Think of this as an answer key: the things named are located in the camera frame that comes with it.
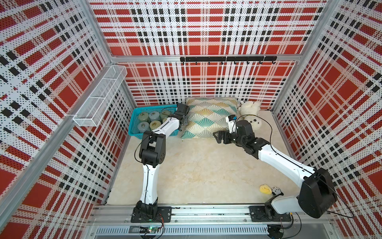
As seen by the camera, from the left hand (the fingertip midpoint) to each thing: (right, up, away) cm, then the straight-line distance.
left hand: (182, 119), depth 105 cm
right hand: (+25, -8, -22) cm, 35 cm away
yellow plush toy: (+49, -39, -25) cm, 67 cm away
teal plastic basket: (-1, -7, -33) cm, 34 cm away
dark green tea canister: (-28, +2, +2) cm, 28 cm away
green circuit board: (-10, -53, -35) cm, 65 cm away
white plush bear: (+50, +5, +4) cm, 50 cm away
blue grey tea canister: (-26, -5, -5) cm, 27 cm away
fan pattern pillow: (+18, +2, -9) cm, 20 cm away
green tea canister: (-13, +4, +5) cm, 15 cm away
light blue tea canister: (-20, +3, +1) cm, 20 cm away
